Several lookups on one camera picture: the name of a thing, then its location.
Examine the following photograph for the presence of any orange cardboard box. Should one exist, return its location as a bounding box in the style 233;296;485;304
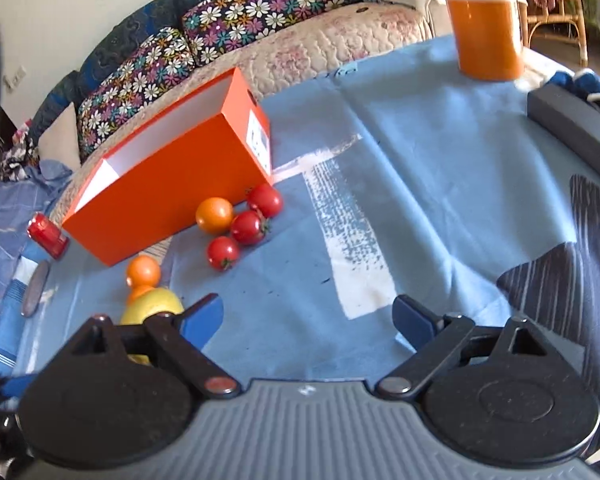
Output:
61;66;275;267

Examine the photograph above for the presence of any dark grey rectangular box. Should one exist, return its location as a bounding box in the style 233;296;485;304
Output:
526;85;600;186

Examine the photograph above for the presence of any red soda can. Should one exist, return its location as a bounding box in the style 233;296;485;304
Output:
27;212;71;260

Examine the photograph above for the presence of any dark blue patterned cushion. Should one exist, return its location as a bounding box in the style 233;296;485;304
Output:
30;0;301;126

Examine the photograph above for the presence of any red cherry tomato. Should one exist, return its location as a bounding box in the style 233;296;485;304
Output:
206;236;241;272
230;210;271;246
246;183;284;219

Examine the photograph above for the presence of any white wall socket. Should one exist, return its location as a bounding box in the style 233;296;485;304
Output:
5;65;28;91

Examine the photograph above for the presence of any blue printed tablecloth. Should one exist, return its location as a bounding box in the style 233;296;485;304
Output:
25;35;600;466

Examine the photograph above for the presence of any wicker chair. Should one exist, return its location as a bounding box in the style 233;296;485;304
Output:
500;0;593;68

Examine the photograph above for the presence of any light blue checked sheet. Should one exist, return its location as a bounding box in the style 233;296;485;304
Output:
0;157;76;376

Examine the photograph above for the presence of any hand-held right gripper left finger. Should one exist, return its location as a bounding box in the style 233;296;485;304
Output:
72;292;243;400

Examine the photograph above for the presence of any black white patterned cloth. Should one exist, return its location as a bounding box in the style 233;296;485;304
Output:
0;120;41;181

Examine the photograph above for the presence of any blue fabric item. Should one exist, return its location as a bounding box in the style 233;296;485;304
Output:
549;69;600;126

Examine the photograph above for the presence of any grey oblong case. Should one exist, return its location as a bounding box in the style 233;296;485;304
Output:
21;260;51;317

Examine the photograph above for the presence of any orange plastic cup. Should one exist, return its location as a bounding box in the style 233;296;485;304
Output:
442;0;527;82

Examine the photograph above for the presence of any small orange tangerine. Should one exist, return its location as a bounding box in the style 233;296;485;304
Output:
126;255;162;288

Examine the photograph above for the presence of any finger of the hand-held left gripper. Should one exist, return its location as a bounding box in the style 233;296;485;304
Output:
2;374;43;397

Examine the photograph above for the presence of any yellow pear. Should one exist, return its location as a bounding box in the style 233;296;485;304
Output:
120;287;186;366

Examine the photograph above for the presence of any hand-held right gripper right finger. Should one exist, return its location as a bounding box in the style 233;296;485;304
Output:
374;294;557;401

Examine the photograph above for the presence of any white pillow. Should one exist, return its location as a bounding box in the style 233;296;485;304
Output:
37;102;83;171

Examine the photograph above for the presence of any floral print pillow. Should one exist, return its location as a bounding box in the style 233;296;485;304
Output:
77;27;201;161
182;0;363;66

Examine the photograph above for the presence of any orange round tomato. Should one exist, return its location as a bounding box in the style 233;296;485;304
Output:
195;197;235;235

